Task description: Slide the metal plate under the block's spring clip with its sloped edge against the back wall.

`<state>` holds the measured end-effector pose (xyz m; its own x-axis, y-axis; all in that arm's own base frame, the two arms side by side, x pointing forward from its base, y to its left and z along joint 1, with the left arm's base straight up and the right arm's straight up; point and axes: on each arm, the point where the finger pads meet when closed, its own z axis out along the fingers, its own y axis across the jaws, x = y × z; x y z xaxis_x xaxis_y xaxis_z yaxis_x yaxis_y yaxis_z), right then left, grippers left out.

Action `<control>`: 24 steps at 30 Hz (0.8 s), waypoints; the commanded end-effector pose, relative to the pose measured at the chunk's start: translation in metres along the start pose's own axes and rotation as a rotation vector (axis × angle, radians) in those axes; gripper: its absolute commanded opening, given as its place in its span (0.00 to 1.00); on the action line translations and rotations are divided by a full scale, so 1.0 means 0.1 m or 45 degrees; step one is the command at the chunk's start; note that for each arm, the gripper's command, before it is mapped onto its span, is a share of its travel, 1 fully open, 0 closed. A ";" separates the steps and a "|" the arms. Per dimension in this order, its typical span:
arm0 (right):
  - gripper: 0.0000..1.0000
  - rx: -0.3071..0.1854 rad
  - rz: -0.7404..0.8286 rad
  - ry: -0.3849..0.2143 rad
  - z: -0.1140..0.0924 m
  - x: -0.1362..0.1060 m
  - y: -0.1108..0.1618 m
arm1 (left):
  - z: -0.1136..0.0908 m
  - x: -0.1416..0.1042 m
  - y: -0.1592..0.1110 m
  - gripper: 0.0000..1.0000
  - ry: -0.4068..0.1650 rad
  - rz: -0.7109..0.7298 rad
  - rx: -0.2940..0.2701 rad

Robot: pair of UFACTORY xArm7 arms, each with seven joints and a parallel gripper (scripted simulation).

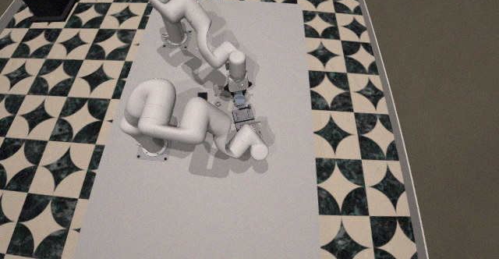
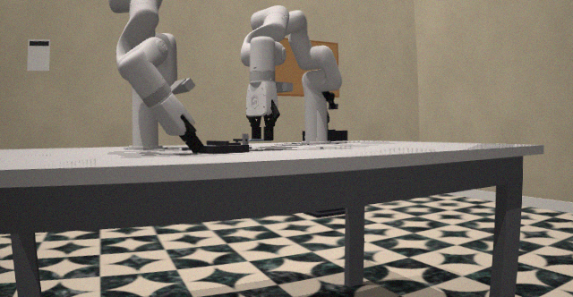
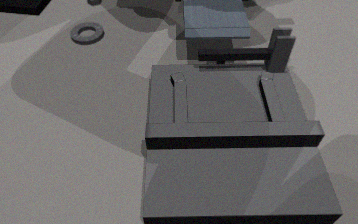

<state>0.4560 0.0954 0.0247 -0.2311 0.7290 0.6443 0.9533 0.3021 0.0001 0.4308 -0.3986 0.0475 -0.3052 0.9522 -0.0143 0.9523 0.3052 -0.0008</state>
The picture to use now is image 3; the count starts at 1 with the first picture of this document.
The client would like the grey hex nut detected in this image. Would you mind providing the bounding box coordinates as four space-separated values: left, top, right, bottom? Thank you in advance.
87 0 102 6

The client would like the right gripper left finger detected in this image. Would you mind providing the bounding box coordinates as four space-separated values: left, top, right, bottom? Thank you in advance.
229 219 245 224

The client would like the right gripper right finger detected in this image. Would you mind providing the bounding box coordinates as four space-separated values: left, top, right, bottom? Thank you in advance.
245 219 262 224

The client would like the grey metal washer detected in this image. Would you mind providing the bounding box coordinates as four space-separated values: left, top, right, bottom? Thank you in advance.
70 22 104 45

